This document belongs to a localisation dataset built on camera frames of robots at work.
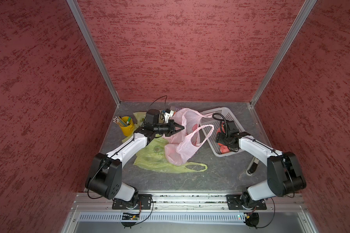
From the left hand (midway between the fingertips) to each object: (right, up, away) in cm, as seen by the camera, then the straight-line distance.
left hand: (183, 130), depth 78 cm
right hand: (+25, -9, +15) cm, 31 cm away
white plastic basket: (+12, +3, -11) cm, 17 cm away
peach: (+26, -13, +11) cm, 31 cm away
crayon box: (-6, +14, +39) cm, 41 cm away
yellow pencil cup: (-38, +2, +18) cm, 43 cm away
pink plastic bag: (0, -5, -8) cm, 9 cm away
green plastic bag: (-19, -18, +10) cm, 29 cm away
